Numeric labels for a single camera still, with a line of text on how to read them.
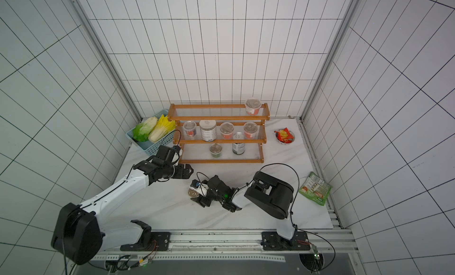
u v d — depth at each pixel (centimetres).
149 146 96
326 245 74
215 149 95
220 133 88
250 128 87
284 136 103
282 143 101
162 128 106
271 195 50
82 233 39
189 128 87
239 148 94
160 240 73
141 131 100
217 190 67
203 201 76
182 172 74
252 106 79
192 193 80
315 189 87
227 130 87
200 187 73
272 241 73
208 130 83
